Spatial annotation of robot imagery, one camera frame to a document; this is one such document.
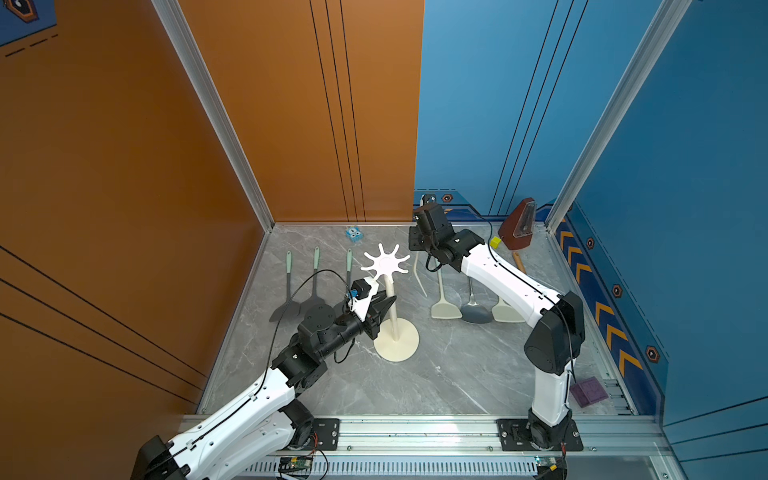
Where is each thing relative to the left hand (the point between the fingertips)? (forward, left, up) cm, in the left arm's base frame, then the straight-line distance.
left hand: (391, 291), depth 69 cm
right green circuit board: (-30, -38, -30) cm, 57 cm away
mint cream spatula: (+15, -7, -12) cm, 21 cm away
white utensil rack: (0, -2, -26) cm, 26 cm away
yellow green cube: (+38, -39, -25) cm, 60 cm away
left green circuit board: (-31, +22, -29) cm, 48 cm away
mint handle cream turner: (+10, -17, -26) cm, 32 cm away
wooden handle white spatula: (+30, -46, -26) cm, 61 cm away
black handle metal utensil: (+8, -25, -24) cm, 36 cm away
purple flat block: (-15, -51, -22) cm, 57 cm away
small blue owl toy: (+42, +16, -26) cm, 52 cm away
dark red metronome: (+39, -45, -19) cm, 62 cm away
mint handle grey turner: (+13, +26, -27) cm, 39 cm away
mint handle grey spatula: (+11, +34, -29) cm, 46 cm away
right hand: (+23, -7, -4) cm, 24 cm away
